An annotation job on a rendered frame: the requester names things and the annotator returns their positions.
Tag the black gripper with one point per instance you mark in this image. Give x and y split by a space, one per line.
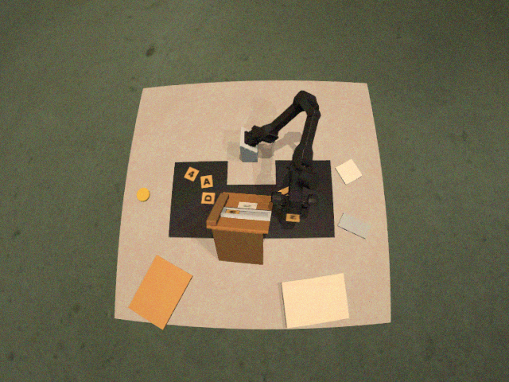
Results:
277 197

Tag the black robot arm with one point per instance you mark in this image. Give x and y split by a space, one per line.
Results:
301 170

